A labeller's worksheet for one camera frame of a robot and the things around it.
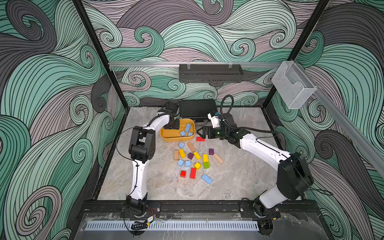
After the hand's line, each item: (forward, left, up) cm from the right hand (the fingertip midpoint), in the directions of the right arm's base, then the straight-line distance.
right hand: (201, 131), depth 84 cm
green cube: (-12, -4, -19) cm, 23 cm away
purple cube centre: (-8, +6, -15) cm, 18 cm away
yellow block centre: (-7, +2, -17) cm, 18 cm away
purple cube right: (-5, -7, -15) cm, 18 cm away
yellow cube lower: (-14, +2, -16) cm, 21 cm away
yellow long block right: (-9, -3, -16) cm, 18 cm away
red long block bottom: (-18, +5, -17) cm, 25 cm away
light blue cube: (+14, +8, -14) cm, 21 cm away
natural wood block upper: (+1, +6, -17) cm, 18 cm away
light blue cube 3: (0, +12, -15) cm, 19 cm away
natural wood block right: (-7, -11, -17) cm, 22 cm away
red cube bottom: (-18, +11, -16) cm, 27 cm away
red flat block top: (+7, -1, -18) cm, 19 cm away
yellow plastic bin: (+7, +17, -15) cm, 24 cm away
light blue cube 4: (-12, +12, -15) cm, 23 cm away
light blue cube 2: (+8, +6, -14) cm, 17 cm away
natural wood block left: (-7, +15, -16) cm, 23 cm away
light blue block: (+9, +12, -14) cm, 20 cm away
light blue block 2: (-21, -3, -17) cm, 27 cm away
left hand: (+14, +18, -11) cm, 25 cm away
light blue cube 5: (-13, +8, -16) cm, 22 cm away
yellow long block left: (-5, +12, -16) cm, 20 cm away
